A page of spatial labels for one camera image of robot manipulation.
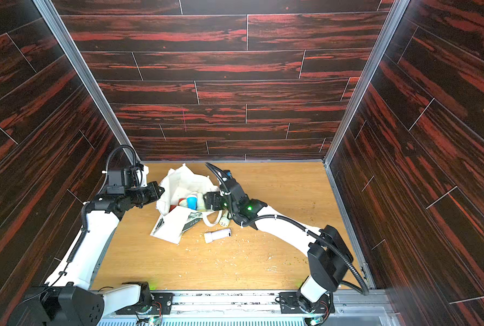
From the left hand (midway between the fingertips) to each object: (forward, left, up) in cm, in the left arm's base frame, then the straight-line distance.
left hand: (165, 188), depth 79 cm
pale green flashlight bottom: (+3, -11, -15) cm, 19 cm away
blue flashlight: (+3, -7, -13) cm, 16 cm away
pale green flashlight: (-3, -22, -21) cm, 31 cm away
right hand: (+1, -20, -3) cm, 20 cm away
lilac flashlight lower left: (-10, -16, -21) cm, 29 cm away
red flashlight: (+4, -2, -15) cm, 16 cm away
